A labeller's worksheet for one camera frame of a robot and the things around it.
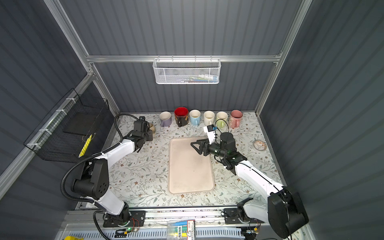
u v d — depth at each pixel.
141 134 0.73
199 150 0.70
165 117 1.13
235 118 1.04
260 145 1.02
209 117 1.06
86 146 0.69
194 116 1.06
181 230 0.69
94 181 0.46
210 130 0.70
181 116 1.05
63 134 0.72
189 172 0.90
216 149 0.68
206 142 0.69
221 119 1.00
